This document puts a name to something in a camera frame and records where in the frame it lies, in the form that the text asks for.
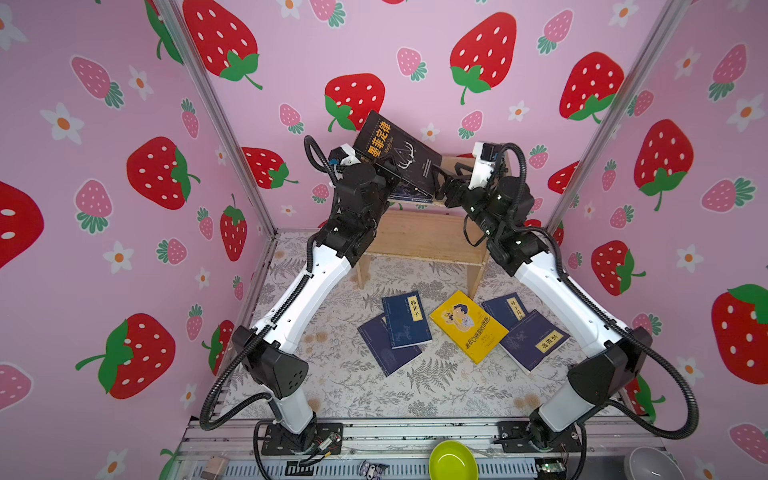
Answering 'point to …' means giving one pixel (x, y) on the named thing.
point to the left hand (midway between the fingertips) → (398, 150)
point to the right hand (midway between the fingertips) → (442, 164)
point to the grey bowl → (651, 463)
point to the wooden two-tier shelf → (425, 232)
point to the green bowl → (452, 460)
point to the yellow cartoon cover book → (475, 330)
